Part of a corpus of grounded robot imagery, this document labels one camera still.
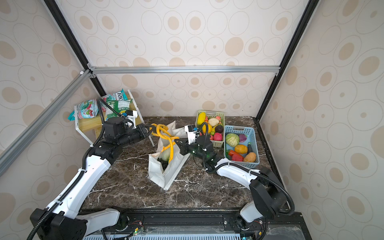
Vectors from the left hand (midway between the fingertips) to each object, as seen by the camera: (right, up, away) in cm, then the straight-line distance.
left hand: (156, 124), depth 70 cm
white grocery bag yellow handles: (+3, -20, +5) cm, 20 cm away
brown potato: (+51, -19, +20) cm, 58 cm away
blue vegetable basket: (+58, -7, +36) cm, 68 cm away
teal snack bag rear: (-24, +16, +12) cm, 32 cm away
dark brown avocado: (+35, -1, +35) cm, 50 cm away
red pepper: (+44, -19, +23) cm, 53 cm away
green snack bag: (-21, +10, +6) cm, 24 cm away
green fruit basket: (+23, +8, +41) cm, 48 cm away
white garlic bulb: (+31, +4, +42) cm, 53 cm away
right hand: (+8, -8, +7) cm, 13 cm away
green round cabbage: (+42, -8, +27) cm, 51 cm away
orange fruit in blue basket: (+48, -15, +27) cm, 57 cm away
